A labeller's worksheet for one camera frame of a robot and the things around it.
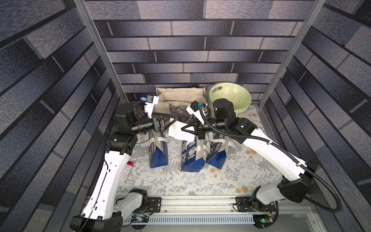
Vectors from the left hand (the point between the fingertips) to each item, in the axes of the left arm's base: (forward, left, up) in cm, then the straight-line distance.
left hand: (173, 118), depth 59 cm
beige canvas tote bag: (+27, +3, -16) cm, 31 cm away
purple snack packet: (+38, +32, -35) cm, 61 cm away
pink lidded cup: (-9, +29, -37) cm, 48 cm away
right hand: (-1, -3, -5) cm, 6 cm away
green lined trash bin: (+35, -41, -18) cm, 56 cm away
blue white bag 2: (-8, -7, -27) cm, 29 cm away
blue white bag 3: (+1, -22, -28) cm, 36 cm away
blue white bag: (-4, +9, -19) cm, 21 cm away
